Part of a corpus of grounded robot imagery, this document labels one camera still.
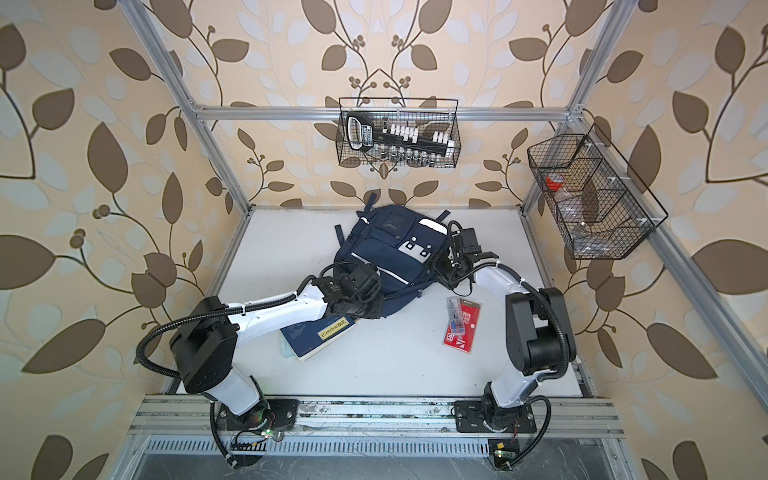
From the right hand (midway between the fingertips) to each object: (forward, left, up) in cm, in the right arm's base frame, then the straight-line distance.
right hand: (429, 272), depth 92 cm
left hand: (-12, +14, +1) cm, 18 cm away
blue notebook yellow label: (-19, +37, -4) cm, 41 cm away
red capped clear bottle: (+11, -34, +26) cm, 44 cm away
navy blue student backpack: (+15, +10, -4) cm, 18 cm away
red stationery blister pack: (-14, -9, -7) cm, 18 cm away
